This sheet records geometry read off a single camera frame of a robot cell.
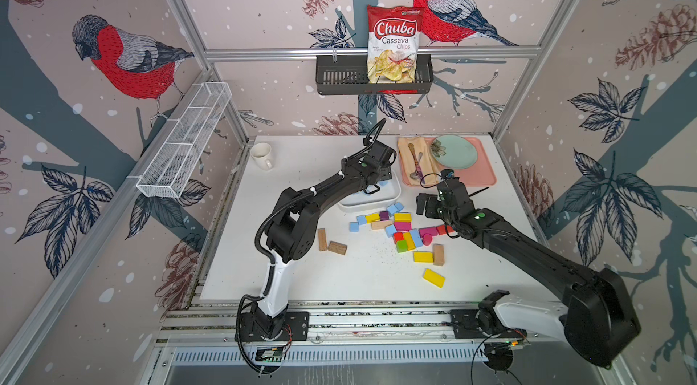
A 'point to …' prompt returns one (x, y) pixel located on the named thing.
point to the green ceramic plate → (454, 152)
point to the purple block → (384, 215)
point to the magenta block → (403, 225)
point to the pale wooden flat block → (380, 224)
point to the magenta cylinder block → (427, 239)
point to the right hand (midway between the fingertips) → (428, 197)
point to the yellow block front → (434, 278)
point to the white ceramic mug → (260, 153)
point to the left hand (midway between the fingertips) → (385, 165)
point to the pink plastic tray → (479, 173)
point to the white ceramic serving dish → (388, 192)
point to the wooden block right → (438, 254)
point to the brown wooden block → (338, 247)
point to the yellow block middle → (423, 257)
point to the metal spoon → (415, 175)
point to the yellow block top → (402, 217)
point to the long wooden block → (322, 239)
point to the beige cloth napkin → (427, 164)
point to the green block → (401, 246)
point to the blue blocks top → (395, 208)
